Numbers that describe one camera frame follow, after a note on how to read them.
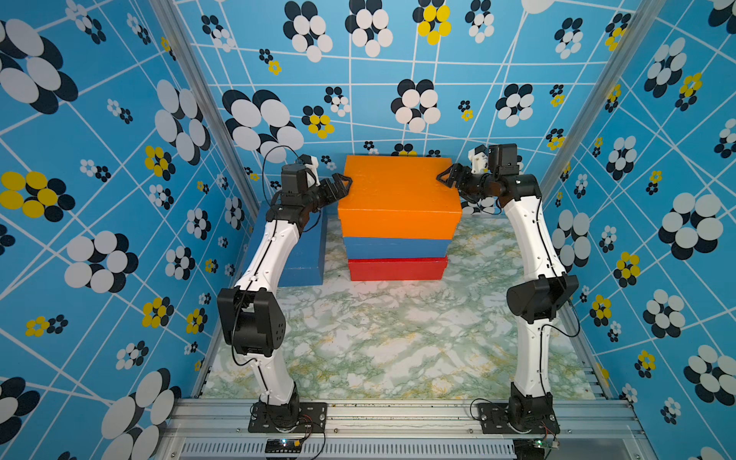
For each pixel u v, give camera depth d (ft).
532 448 2.25
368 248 2.89
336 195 2.45
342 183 2.44
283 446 2.37
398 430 2.41
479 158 2.53
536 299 1.82
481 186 2.33
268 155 3.28
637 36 2.33
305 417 2.39
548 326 1.92
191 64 2.51
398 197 2.65
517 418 2.15
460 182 2.46
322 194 2.43
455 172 2.47
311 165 2.47
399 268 3.31
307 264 3.04
